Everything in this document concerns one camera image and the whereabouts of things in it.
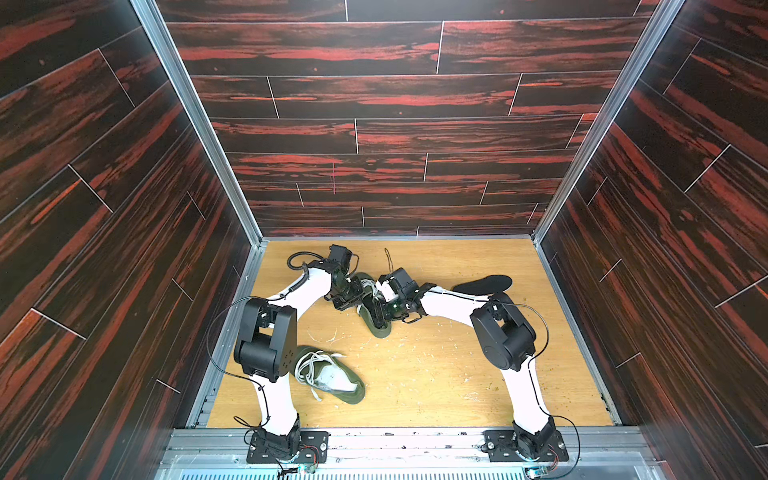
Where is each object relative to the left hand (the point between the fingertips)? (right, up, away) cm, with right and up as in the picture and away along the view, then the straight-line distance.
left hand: (366, 298), depth 94 cm
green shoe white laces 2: (-11, -20, -11) cm, 26 cm away
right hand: (+5, -5, +5) cm, 8 cm away
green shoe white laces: (0, -3, -2) cm, 4 cm away
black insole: (+42, +3, +10) cm, 43 cm away
